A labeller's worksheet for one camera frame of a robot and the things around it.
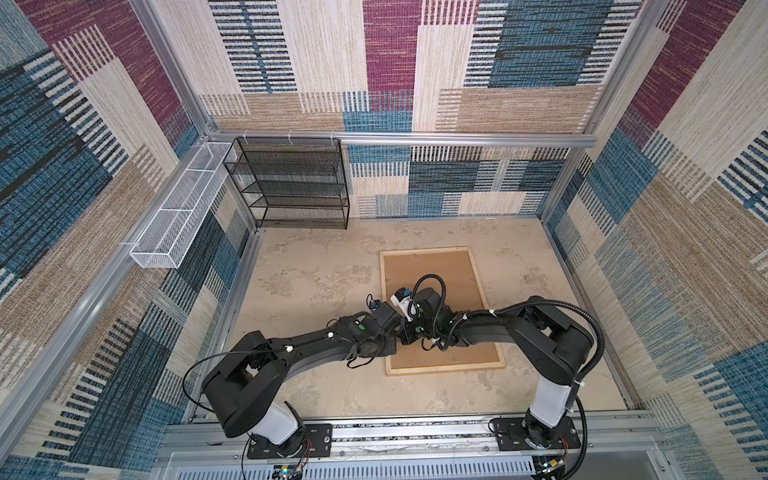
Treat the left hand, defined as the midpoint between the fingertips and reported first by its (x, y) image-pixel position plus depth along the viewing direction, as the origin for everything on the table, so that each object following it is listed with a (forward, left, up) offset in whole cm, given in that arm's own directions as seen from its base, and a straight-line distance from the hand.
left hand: (391, 345), depth 86 cm
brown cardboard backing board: (+28, -4, -2) cm, 28 cm away
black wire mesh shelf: (+56, +35, +14) cm, 68 cm away
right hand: (+3, 0, -2) cm, 4 cm away
